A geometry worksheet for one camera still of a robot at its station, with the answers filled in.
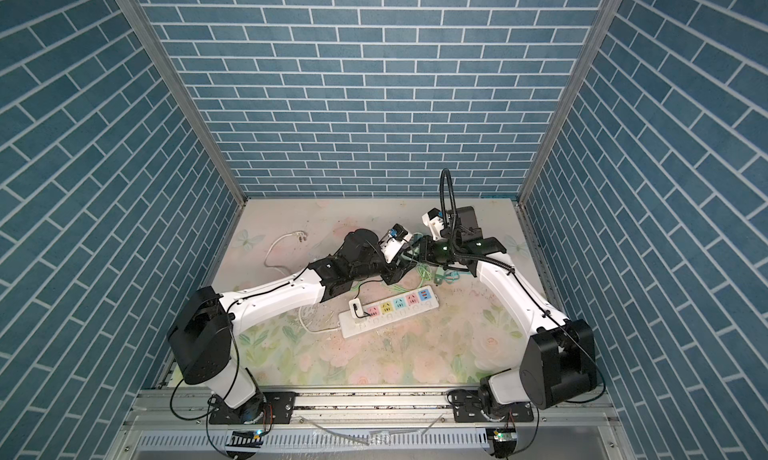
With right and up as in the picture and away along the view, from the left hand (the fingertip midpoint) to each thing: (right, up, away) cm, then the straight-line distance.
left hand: (411, 258), depth 80 cm
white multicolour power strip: (-6, -17, +9) cm, 20 cm away
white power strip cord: (-28, -22, +7) cm, 36 cm away
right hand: (-1, +2, 0) cm, 3 cm away
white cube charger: (-14, -14, +2) cm, 20 cm away
